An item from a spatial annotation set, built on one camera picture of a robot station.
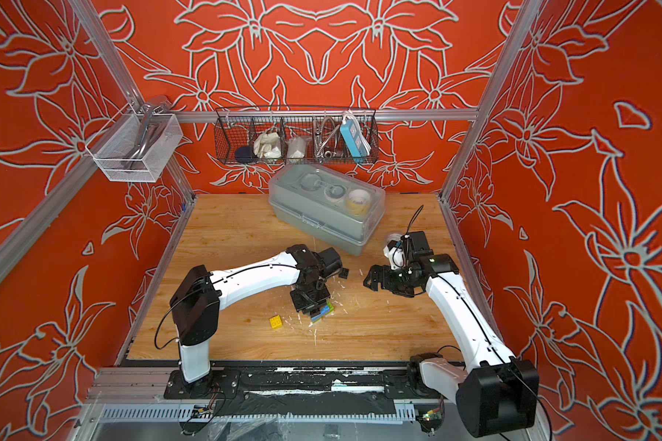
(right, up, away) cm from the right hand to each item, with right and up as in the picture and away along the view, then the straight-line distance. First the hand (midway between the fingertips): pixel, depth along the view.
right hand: (372, 283), depth 77 cm
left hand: (-14, -9, +3) cm, 16 cm away
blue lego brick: (-14, -9, +3) cm, 17 cm away
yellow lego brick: (-29, -13, +6) cm, 33 cm away
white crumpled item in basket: (-34, +44, +15) cm, 57 cm away
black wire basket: (-23, +49, +19) cm, 57 cm away
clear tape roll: (+13, +12, +26) cm, 31 cm away
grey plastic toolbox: (-13, +23, +13) cm, 30 cm away
